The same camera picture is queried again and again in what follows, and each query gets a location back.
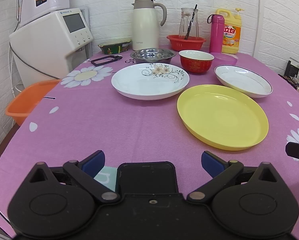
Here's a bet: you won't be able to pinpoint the glass pitcher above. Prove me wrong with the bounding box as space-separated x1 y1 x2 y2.
179 7 199 40

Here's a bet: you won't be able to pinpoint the white rimmed plate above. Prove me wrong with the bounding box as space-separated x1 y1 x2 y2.
214 65 273 99

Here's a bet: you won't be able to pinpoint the white floral plate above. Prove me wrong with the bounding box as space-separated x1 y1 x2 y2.
111 63 190 101

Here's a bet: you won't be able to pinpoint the black stirring stick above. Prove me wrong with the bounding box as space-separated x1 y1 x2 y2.
184 4 198 40

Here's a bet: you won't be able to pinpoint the yellow detergent bottle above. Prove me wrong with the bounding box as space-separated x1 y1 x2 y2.
216 8 244 54

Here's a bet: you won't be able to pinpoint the stainless steel bowl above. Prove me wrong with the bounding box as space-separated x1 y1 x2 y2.
130 48 176 64

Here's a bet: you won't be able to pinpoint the red ceramic bowl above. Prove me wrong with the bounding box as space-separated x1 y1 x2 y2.
179 50 214 74

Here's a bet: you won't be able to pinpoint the pink thermos bottle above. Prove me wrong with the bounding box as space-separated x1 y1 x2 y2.
207 14 225 53

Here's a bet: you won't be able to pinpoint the cream thermos jug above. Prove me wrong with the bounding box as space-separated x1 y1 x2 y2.
132 0 167 51

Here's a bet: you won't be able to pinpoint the green patterned tray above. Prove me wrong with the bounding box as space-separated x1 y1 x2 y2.
98 38 132 55

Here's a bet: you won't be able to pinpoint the purple plastic bowl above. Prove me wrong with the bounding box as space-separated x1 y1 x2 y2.
211 53 237 66

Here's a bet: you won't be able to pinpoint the purple floral tablecloth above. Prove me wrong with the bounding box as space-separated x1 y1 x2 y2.
0 53 299 239

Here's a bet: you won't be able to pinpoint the orange plastic basin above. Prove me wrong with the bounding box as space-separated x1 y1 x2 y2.
5 80 60 126

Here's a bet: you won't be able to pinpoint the white countertop appliance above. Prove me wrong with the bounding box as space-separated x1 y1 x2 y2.
9 8 93 87

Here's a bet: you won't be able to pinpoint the cluttered shelf items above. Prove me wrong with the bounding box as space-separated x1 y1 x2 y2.
279 57 299 93

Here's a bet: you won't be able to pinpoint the red plastic basket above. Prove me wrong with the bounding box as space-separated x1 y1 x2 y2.
166 35 206 51

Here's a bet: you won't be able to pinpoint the yellow plastic plate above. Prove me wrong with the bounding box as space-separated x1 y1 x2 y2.
177 85 269 151

